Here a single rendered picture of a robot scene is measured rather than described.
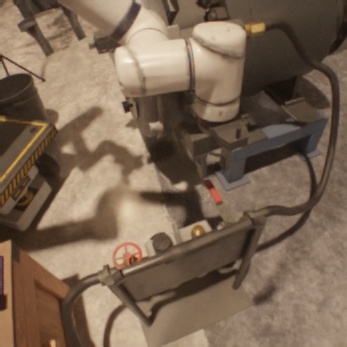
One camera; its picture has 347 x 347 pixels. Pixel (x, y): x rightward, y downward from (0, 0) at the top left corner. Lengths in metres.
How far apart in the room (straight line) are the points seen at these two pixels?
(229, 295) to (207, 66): 0.88
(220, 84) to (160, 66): 0.11
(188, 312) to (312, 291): 0.50
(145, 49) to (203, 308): 0.92
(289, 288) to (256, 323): 0.19
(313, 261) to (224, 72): 0.97
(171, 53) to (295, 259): 1.00
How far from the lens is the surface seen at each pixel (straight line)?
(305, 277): 1.22
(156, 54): 0.44
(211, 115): 0.51
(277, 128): 1.33
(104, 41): 1.26
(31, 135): 1.40
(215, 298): 1.11
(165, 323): 1.09
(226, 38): 0.44
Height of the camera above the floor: 1.08
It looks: 50 degrees down
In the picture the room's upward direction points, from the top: 7 degrees counter-clockwise
